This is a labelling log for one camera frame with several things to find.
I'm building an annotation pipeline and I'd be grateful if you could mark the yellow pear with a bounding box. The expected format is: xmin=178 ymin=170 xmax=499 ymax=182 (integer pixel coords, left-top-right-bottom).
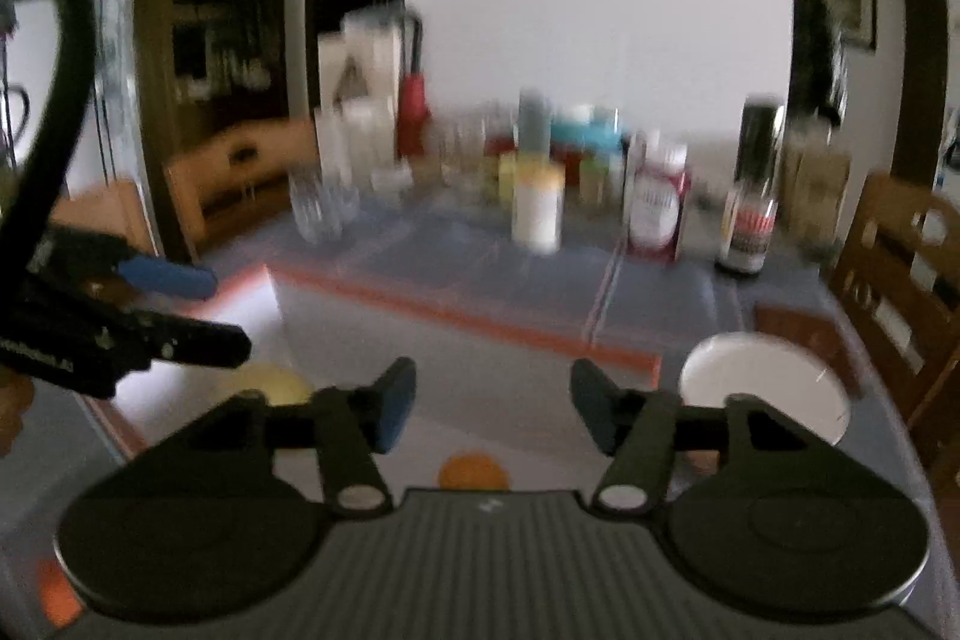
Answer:
xmin=217 ymin=362 xmax=316 ymax=406

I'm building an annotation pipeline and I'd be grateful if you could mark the tangerine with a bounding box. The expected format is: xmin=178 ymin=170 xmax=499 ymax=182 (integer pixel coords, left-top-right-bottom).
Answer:
xmin=438 ymin=452 xmax=511 ymax=491

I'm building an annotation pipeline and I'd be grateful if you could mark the person's left hand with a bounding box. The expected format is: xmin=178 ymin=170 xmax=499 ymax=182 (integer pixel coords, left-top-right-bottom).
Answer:
xmin=0 ymin=369 xmax=36 ymax=458

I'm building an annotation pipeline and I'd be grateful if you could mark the near left wooden chair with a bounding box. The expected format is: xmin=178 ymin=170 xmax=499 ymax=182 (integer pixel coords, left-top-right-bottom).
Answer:
xmin=49 ymin=179 xmax=156 ymax=262

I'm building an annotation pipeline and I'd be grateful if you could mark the wooden chair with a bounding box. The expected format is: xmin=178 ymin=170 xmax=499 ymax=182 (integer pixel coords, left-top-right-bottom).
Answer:
xmin=49 ymin=179 xmax=156 ymax=262
xmin=828 ymin=172 xmax=960 ymax=447
xmin=164 ymin=119 xmax=319 ymax=260

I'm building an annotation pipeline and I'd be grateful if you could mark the far left wooden chair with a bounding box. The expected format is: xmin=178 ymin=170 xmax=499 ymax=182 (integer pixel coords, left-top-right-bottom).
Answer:
xmin=164 ymin=119 xmax=319 ymax=260

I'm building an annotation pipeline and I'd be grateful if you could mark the white ceramic bowl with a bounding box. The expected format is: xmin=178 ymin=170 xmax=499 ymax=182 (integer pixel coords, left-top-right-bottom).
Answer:
xmin=679 ymin=333 xmax=851 ymax=445

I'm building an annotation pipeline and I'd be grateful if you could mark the orange cardboard box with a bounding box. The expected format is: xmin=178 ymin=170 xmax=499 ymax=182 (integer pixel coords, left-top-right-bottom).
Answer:
xmin=112 ymin=269 xmax=661 ymax=494

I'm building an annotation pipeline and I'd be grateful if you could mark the clear drinking glass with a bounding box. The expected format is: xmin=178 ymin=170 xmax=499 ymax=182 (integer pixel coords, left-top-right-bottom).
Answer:
xmin=288 ymin=164 xmax=359 ymax=244

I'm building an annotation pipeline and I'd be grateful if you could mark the dark glass bottle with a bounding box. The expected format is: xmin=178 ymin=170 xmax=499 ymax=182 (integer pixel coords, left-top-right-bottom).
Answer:
xmin=716 ymin=96 xmax=786 ymax=278

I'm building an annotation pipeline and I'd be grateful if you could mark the red label jar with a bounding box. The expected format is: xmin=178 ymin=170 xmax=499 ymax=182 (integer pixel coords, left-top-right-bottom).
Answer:
xmin=625 ymin=140 xmax=690 ymax=263

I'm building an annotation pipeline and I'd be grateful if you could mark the yellow white mug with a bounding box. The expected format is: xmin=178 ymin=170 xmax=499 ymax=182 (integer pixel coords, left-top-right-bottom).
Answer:
xmin=511 ymin=159 xmax=565 ymax=255

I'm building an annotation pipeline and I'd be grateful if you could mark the white paper bag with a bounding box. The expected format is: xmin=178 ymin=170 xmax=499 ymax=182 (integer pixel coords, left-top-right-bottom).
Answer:
xmin=314 ymin=5 xmax=402 ymax=190

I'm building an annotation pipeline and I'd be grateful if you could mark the far right wooden chair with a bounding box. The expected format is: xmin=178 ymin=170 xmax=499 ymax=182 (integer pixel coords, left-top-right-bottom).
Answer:
xmin=828 ymin=172 xmax=960 ymax=447

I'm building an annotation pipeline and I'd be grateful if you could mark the red folded umbrella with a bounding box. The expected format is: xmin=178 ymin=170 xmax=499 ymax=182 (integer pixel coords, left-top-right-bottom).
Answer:
xmin=395 ymin=7 xmax=431 ymax=159

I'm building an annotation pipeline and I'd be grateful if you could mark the teal lidded container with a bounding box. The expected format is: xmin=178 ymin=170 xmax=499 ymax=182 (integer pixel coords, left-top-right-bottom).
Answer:
xmin=551 ymin=104 xmax=622 ymax=154

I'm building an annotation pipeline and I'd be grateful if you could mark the cardboard box behind table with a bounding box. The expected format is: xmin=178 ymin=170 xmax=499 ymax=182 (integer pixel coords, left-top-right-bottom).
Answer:
xmin=779 ymin=140 xmax=851 ymax=247

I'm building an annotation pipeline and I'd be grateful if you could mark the blue grey tumbler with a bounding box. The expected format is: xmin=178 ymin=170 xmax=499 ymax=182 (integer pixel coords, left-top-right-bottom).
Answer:
xmin=517 ymin=89 xmax=551 ymax=159

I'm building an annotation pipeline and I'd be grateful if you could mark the black sleeved cable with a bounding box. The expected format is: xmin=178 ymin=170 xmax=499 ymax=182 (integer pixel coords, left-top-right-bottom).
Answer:
xmin=0 ymin=0 xmax=98 ymax=281

